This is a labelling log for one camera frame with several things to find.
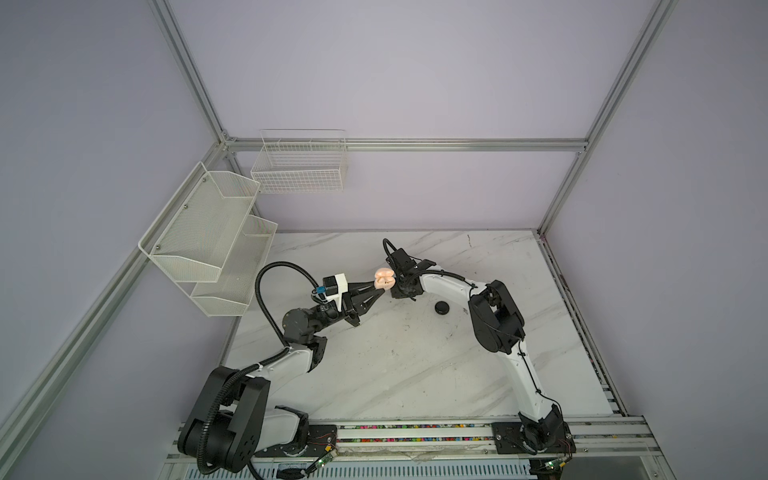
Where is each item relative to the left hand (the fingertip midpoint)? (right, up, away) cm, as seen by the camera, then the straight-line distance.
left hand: (380, 288), depth 69 cm
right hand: (+2, -5, +33) cm, 34 cm away
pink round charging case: (+1, +3, -3) cm, 4 cm away
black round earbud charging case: (+19, -9, +29) cm, 37 cm away
